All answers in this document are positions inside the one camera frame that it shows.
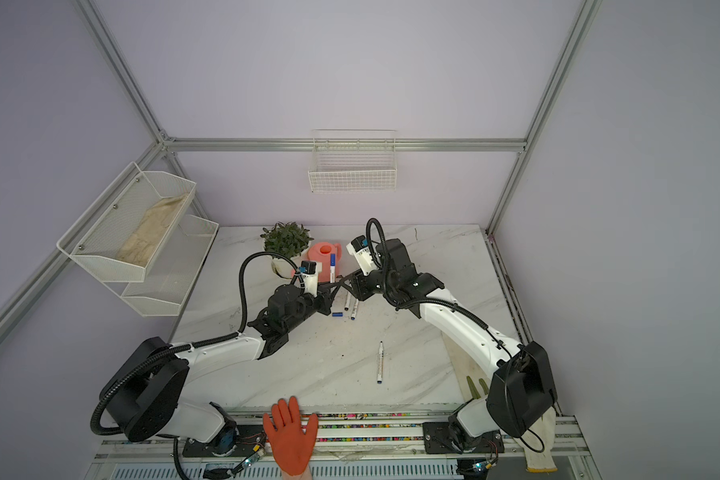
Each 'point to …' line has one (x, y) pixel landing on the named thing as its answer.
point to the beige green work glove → (471, 372)
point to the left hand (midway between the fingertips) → (337, 284)
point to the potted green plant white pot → (289, 239)
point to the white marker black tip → (347, 302)
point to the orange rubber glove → (292, 447)
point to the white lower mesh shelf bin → (169, 277)
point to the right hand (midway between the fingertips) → (343, 278)
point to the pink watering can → (321, 252)
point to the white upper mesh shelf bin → (124, 230)
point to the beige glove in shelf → (142, 245)
